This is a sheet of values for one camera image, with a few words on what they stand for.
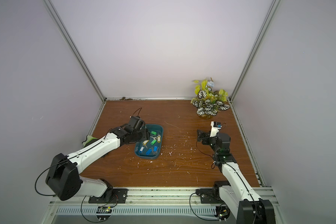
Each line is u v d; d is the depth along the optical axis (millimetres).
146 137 758
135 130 659
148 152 897
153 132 970
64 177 411
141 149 901
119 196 732
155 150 898
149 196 753
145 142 922
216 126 712
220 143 618
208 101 875
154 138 953
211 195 727
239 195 432
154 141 946
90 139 968
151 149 901
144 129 682
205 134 739
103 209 719
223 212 697
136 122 656
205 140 742
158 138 950
